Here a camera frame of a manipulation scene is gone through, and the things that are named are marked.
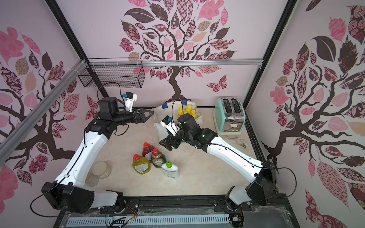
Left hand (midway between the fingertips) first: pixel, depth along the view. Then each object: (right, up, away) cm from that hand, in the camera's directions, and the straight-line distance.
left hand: (148, 115), depth 72 cm
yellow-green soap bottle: (-5, -27, +4) cm, 28 cm away
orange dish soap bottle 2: (+16, +3, +22) cm, 28 cm away
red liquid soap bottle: (-2, -20, +7) cm, 21 cm away
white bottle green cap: (+12, -29, +1) cm, 31 cm away
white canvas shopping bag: (+10, +5, +19) cm, 22 cm away
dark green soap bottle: (+4, -26, +8) cm, 27 cm away
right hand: (+9, -10, -2) cm, 14 cm away
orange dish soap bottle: (+22, +6, +18) cm, 29 cm away
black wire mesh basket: (-30, +30, +23) cm, 48 cm away
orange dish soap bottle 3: (+21, +3, +18) cm, 28 cm away
